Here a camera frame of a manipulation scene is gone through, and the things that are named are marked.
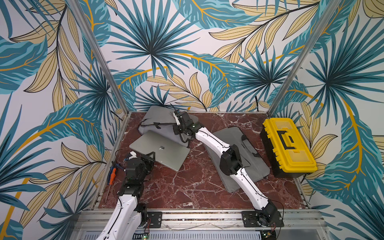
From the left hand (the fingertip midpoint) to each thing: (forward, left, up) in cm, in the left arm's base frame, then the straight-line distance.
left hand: (156, 153), depth 81 cm
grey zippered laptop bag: (+20, +1, +4) cm, 21 cm away
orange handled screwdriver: (-9, +26, -13) cm, 30 cm away
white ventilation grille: (-35, -19, -14) cm, 43 cm away
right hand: (+23, -8, -5) cm, 25 cm away
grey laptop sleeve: (+1, -56, -11) cm, 57 cm away
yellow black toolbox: (+1, -70, +4) cm, 70 cm away
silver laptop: (+9, -4, -16) cm, 19 cm away
